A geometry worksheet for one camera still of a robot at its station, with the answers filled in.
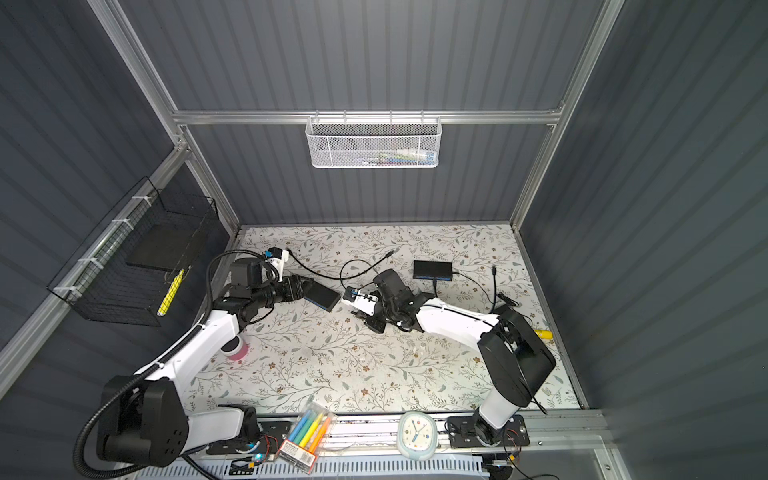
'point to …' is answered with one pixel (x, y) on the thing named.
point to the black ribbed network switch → (433, 270)
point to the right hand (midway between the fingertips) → (363, 313)
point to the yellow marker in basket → (170, 293)
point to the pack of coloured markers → (300, 450)
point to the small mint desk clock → (417, 437)
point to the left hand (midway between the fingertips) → (308, 282)
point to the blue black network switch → (321, 295)
